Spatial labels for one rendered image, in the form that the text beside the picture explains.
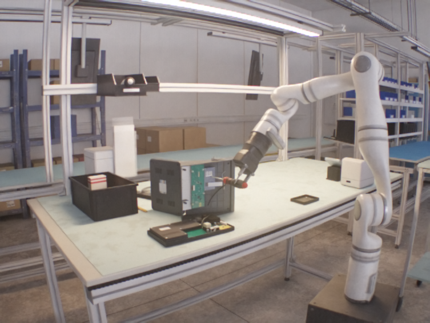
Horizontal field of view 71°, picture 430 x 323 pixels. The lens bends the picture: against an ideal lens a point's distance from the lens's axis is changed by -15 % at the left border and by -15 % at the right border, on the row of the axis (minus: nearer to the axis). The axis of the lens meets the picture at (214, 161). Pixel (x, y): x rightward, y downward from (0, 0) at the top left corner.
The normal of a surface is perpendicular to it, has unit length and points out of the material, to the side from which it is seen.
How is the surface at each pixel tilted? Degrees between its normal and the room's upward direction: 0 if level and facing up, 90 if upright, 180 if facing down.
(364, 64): 78
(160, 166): 90
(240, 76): 90
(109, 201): 90
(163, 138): 90
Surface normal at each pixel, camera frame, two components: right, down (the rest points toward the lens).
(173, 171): -0.53, 0.15
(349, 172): -0.81, 0.10
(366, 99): -0.62, -0.07
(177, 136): 0.64, 0.13
